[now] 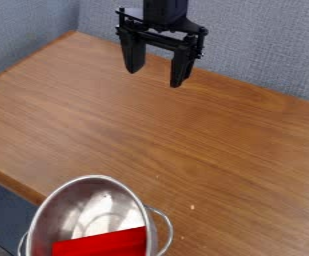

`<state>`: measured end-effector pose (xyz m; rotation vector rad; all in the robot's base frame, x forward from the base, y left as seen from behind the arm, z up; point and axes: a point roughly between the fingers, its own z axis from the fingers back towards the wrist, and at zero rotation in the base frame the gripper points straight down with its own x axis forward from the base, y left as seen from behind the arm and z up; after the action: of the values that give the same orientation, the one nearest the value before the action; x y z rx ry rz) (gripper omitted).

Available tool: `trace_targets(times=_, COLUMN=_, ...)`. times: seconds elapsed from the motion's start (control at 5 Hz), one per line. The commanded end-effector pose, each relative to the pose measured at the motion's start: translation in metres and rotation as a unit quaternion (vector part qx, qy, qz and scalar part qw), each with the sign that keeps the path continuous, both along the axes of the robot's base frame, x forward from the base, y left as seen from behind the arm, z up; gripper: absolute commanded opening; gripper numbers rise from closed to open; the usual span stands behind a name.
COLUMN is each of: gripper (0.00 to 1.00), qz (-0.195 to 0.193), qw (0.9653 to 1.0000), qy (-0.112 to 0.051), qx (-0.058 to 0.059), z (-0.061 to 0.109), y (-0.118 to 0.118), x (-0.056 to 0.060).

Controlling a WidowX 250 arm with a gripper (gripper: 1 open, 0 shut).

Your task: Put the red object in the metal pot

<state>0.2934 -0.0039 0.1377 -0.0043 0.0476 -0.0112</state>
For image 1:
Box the red block object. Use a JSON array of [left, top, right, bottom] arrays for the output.
[[51, 227, 146, 256]]

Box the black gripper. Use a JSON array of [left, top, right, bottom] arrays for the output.
[[117, 0, 209, 88]]

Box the silver metal pot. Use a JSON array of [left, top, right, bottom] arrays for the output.
[[17, 175, 174, 256]]

